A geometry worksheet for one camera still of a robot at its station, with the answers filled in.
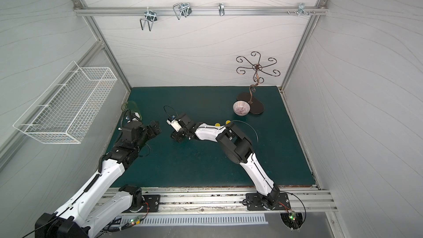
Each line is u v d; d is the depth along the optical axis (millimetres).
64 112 683
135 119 684
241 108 1076
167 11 766
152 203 737
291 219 721
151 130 715
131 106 957
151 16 783
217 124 981
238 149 563
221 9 783
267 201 642
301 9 765
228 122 993
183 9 765
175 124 862
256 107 1074
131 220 679
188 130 770
